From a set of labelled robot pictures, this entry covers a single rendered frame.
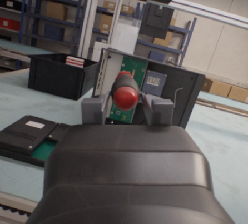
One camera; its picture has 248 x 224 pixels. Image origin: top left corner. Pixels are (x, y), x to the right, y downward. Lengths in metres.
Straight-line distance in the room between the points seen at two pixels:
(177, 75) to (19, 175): 0.37
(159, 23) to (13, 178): 2.13
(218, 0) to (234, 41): 1.04
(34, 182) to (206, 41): 4.66
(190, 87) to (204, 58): 4.35
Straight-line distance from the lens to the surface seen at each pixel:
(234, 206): 0.42
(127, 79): 0.15
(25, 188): 0.31
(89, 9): 1.09
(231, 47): 5.04
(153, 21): 2.24
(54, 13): 4.46
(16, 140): 0.35
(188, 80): 0.44
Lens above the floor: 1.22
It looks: 17 degrees down
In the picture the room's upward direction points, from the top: 15 degrees clockwise
